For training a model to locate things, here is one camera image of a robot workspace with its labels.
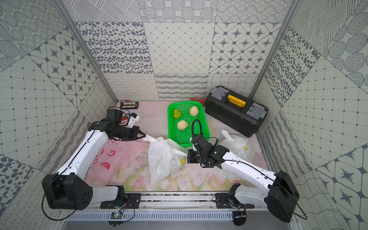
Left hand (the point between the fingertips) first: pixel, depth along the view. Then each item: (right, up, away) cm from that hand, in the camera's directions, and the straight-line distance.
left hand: (147, 135), depth 77 cm
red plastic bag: (+34, +22, +36) cm, 54 cm away
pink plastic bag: (-24, -17, +4) cm, 30 cm away
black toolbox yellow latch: (+52, +14, +16) cm, 56 cm away
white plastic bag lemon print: (+51, -6, +1) cm, 52 cm away
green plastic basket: (+19, -5, +21) cm, 29 cm away
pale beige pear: (+19, +4, +21) cm, 29 cm away
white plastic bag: (+11, -12, -5) cm, 17 cm away
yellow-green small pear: (+14, +11, +29) cm, 34 cm away
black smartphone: (-27, +19, +40) cm, 52 cm away
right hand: (+23, -14, +1) cm, 27 cm away
